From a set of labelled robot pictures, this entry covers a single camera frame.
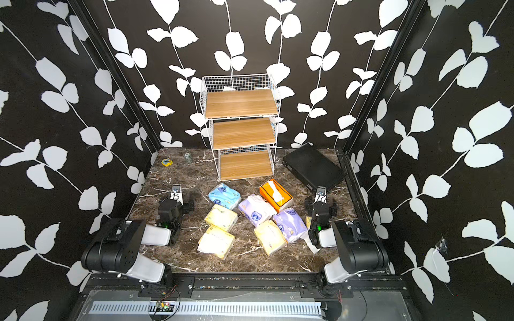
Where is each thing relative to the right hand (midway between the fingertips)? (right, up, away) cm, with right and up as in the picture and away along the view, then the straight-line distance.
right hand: (321, 193), depth 92 cm
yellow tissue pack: (-47, -19, -11) cm, 52 cm away
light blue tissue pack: (-46, -2, +3) cm, 46 cm away
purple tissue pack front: (-30, -7, -4) cm, 31 cm away
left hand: (-66, +1, 0) cm, 66 cm away
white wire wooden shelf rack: (-37, +40, +6) cm, 55 cm away
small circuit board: (-63, -38, -22) cm, 77 cm away
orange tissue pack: (-21, -1, 0) cm, 21 cm away
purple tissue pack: (-15, -12, -7) cm, 21 cm away
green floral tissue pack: (-46, -11, -4) cm, 47 cm away
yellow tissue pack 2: (-24, -17, -10) cm, 31 cm away
